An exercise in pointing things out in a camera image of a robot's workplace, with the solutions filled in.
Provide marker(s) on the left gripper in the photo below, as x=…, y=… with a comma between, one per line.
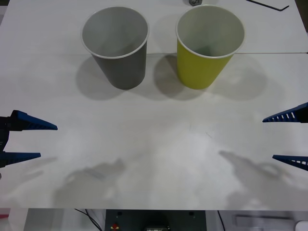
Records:
x=3, y=139

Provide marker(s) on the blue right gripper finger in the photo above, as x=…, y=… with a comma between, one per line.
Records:
x=294, y=161
x=288, y=117

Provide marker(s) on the yellow-green plastic waste bin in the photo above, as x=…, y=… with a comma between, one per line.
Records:
x=199, y=71

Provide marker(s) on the black hex key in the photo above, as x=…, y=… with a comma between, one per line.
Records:
x=269, y=5

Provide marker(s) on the grey plastic waste bin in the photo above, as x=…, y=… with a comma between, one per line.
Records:
x=125, y=72

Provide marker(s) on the silver drink can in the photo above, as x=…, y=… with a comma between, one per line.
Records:
x=193, y=2

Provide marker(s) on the dark robot torso base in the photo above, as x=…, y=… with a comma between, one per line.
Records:
x=154, y=220

